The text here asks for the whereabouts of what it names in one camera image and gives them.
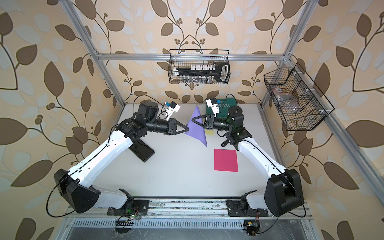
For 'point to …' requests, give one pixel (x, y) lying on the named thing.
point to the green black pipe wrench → (224, 143)
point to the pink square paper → (225, 160)
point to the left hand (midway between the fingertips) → (185, 127)
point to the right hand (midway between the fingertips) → (192, 121)
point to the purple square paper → (196, 130)
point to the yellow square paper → (209, 132)
